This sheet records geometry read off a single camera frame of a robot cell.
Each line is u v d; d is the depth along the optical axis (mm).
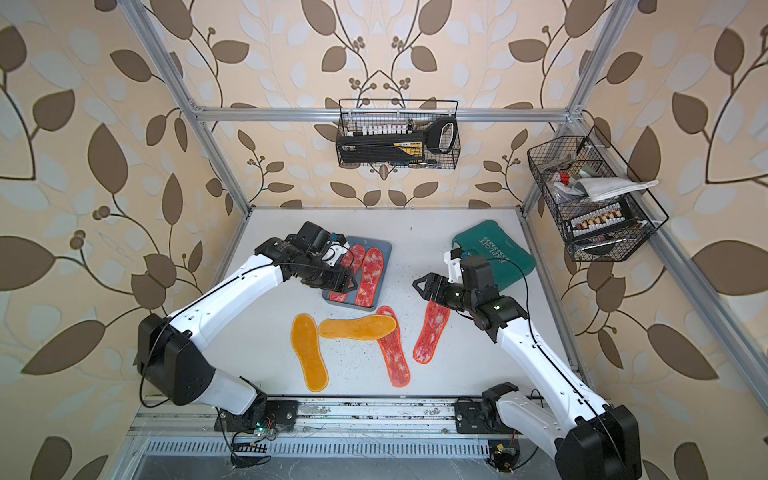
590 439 375
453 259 721
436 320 909
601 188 639
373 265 1019
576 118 886
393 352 845
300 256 587
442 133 851
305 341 868
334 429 736
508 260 999
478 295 591
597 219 678
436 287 680
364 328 886
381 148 845
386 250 1075
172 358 415
